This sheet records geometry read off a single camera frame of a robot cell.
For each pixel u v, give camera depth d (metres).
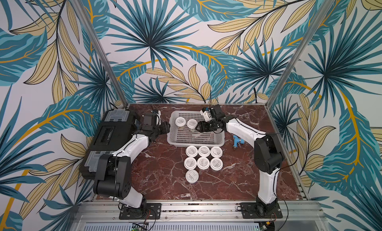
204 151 0.88
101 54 0.88
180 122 0.99
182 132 1.03
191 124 0.98
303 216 0.74
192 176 0.80
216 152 0.87
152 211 0.73
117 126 0.84
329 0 0.69
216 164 0.82
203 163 0.83
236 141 0.97
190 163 0.83
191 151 0.88
